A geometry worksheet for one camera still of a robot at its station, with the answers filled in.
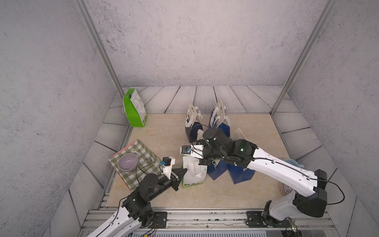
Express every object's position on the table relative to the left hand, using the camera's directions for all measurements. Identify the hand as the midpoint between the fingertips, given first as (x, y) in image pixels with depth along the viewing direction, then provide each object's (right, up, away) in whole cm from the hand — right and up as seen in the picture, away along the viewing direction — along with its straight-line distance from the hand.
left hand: (188, 172), depth 70 cm
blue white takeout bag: (+14, -1, +7) cm, 15 cm away
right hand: (+2, +11, -4) cm, 12 cm away
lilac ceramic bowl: (-38, -1, +21) cm, 44 cm away
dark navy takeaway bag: (+2, +22, +20) cm, 30 cm away
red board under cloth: (-45, +6, +31) cm, 55 cm away
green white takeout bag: (-37, +32, +30) cm, 57 cm away
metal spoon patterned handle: (-26, 0, +23) cm, 35 cm away
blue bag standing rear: (+16, +24, +22) cm, 36 cm away
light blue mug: (+59, +1, +16) cm, 61 cm away
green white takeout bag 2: (+4, -3, +3) cm, 6 cm away
